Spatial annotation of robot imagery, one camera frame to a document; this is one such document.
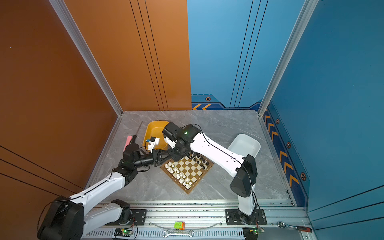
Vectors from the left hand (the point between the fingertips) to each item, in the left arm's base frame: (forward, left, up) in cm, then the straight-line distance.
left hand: (173, 155), depth 74 cm
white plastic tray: (+19, -43, -20) cm, 51 cm away
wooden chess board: (-1, -7, -18) cm, 19 cm away
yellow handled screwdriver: (+25, +33, -20) cm, 46 cm away
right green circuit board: (-30, -39, -20) cm, 53 cm away
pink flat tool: (+22, +35, -19) cm, 46 cm away
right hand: (0, -1, -1) cm, 1 cm away
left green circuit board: (-30, +23, -21) cm, 44 cm away
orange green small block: (-27, -4, -17) cm, 33 cm away
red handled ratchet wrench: (-27, -53, -17) cm, 61 cm away
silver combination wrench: (-30, +2, -20) cm, 36 cm away
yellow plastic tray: (+31, +19, -18) cm, 41 cm away
